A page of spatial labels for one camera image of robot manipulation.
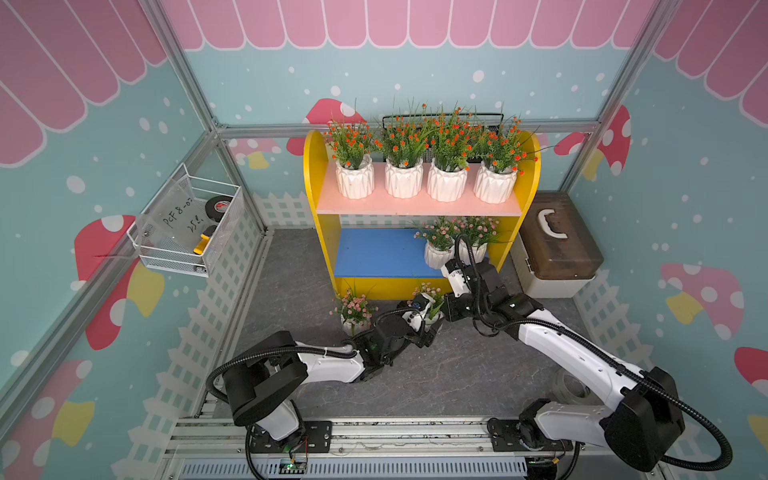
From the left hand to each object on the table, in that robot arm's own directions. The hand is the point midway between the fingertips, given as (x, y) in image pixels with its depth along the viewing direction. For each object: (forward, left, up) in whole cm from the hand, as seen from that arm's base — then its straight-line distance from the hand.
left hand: (430, 313), depth 82 cm
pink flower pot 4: (-4, 0, +10) cm, 11 cm away
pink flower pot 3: (0, +21, +2) cm, 21 cm away
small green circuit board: (-35, +34, -15) cm, 51 cm away
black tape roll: (+20, +58, +20) cm, 65 cm away
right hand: (+2, -1, +4) cm, 4 cm away
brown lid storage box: (+20, -40, +3) cm, 45 cm away
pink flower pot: (+16, -2, +12) cm, 20 cm away
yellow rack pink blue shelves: (+24, +12, +1) cm, 27 cm away
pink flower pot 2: (+16, -13, +16) cm, 26 cm away
